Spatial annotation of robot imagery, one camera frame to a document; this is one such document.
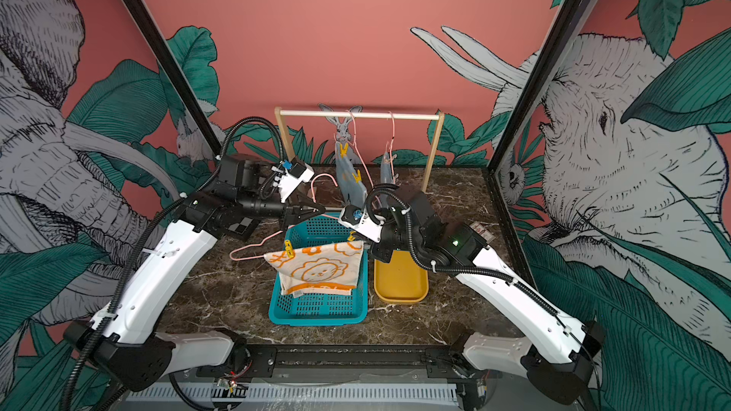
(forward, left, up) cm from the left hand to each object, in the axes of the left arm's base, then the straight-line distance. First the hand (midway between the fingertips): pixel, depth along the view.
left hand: (322, 205), depth 65 cm
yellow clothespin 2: (-6, -7, -5) cm, 10 cm away
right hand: (-5, -7, -2) cm, 9 cm away
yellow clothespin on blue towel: (+29, -4, -9) cm, 31 cm away
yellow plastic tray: (-6, -21, -33) cm, 40 cm away
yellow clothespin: (-7, +8, -8) cm, 13 cm away
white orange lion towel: (-5, 0, -23) cm, 23 cm away
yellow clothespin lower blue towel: (+17, -8, -9) cm, 21 cm away
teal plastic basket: (-13, +3, -35) cm, 37 cm away
